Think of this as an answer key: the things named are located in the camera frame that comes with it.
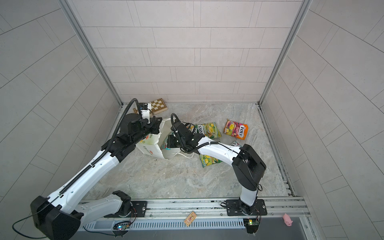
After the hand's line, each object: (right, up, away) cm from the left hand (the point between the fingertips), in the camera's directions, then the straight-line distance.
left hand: (165, 116), depth 72 cm
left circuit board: (-18, -49, -7) cm, 53 cm away
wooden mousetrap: (+13, -47, -4) cm, 49 cm away
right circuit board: (+41, -50, -4) cm, 65 cm away
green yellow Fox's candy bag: (+26, -10, +27) cm, 39 cm away
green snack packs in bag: (-2, -16, +7) cm, 18 cm away
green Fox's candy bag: (+21, -25, +13) cm, 35 cm away
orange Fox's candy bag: (+41, -9, +27) cm, 50 cm away
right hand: (-1, -14, +8) cm, 16 cm away
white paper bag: (-3, -13, -1) cm, 14 cm away
